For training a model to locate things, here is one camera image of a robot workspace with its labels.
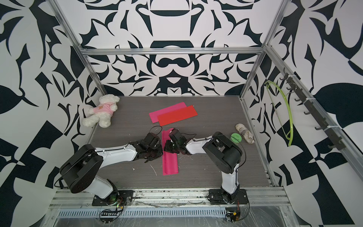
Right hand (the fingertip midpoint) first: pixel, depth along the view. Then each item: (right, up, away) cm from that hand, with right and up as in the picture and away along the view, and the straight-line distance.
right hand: (162, 146), depth 91 cm
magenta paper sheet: (-9, +19, +17) cm, 27 cm away
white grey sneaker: (+55, +7, +5) cm, 56 cm away
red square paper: (+9, +19, +17) cm, 27 cm away
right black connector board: (+39, -30, -20) cm, 53 cm away
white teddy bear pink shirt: (-43, +21, +9) cm, 49 cm away
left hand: (+1, -3, -1) cm, 3 cm away
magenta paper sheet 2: (+5, -8, -5) cm, 11 cm away
